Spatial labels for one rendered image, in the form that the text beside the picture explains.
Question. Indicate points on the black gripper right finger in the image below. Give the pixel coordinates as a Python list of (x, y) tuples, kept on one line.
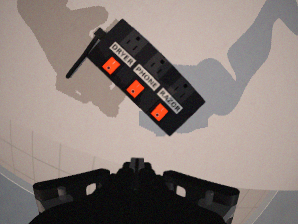
[(216, 197)]

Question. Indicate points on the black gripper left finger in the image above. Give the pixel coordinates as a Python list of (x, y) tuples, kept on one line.
[(62, 190)]

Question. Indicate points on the black power strip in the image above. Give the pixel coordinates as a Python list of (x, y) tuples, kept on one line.
[(141, 72)]

